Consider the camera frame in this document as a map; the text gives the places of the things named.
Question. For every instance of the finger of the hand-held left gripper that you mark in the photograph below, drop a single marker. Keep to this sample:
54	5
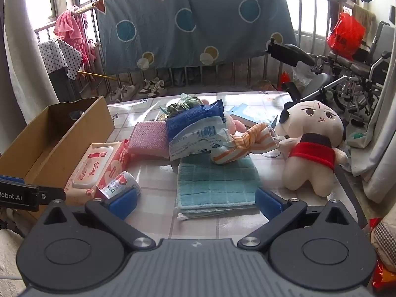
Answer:
52	195
10	179

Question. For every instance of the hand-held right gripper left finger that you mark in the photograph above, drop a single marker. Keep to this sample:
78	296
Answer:
123	201

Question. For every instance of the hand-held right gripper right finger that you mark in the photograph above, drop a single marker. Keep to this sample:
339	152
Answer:
267	202

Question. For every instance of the small white red packet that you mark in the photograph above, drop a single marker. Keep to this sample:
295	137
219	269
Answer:
120	182

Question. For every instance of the pink wet wipes pack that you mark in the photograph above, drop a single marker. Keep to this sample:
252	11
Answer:
92	167

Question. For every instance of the teal towel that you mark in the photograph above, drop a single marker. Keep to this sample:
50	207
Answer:
216	185

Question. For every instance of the brown cardboard box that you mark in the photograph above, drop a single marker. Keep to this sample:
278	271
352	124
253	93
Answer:
92	120

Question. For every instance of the blue wet wipes pack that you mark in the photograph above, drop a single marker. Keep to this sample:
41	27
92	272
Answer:
195	120

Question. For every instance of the green scrunchie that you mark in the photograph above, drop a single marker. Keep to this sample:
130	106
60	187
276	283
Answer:
182	105

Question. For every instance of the plaid floral tablecloth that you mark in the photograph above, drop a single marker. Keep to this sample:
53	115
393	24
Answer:
154	176

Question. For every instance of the cream plush doll red shirt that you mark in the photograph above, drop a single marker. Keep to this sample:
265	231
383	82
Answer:
309	173

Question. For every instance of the cream fuzzy cloth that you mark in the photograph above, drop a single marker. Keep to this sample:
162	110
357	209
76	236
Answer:
9	253

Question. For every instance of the orange striped cloth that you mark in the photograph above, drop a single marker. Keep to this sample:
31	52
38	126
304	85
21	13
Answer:
247	139

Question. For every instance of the pink sponge cloth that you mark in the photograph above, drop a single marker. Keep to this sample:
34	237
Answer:
148	139

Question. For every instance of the pink plush doll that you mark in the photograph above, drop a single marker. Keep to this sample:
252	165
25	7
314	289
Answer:
232	125

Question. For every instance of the light blue box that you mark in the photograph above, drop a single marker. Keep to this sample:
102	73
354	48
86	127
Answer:
253	113

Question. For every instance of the dark box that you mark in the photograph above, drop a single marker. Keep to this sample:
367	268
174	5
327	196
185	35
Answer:
62	86

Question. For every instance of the pale sneaker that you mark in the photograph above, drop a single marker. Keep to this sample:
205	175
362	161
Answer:
115	95
129	90

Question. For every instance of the white plastic bag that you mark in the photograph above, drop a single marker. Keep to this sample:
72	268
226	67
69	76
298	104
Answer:
359	139

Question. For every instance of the white curtain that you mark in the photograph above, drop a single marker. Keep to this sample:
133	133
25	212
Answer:
383	148
24	68

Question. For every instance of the white black sneaker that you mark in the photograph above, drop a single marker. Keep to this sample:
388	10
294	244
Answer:
148	90
157	84

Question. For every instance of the houndstooth bag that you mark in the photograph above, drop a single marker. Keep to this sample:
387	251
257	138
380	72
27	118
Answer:
385	238

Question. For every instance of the small red bag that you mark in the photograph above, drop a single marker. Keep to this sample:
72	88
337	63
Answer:
284	77

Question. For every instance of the yellow stick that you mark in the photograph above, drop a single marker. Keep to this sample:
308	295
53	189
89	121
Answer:
99	75

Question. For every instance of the grey cushion pad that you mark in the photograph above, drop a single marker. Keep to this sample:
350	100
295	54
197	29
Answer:
317	83

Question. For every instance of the clear plastic bag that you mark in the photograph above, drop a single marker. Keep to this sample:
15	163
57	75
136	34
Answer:
301	75

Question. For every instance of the polka-dot cloth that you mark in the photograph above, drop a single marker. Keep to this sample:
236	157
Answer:
58	55

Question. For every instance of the red orange plastic bag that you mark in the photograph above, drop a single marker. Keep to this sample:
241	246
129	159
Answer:
382	280

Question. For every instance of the pink garment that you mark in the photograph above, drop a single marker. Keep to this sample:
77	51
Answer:
71	27

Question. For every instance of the blue dotted bed sheet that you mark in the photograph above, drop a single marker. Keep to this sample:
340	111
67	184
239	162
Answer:
201	37

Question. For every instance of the metal railing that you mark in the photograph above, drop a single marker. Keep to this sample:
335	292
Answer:
315	21

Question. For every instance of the bamboo pole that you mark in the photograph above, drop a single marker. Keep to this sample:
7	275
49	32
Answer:
88	7

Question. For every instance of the wheelchair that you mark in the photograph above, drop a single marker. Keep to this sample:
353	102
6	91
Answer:
383	37

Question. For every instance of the beige towel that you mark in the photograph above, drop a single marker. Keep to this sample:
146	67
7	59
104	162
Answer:
366	18

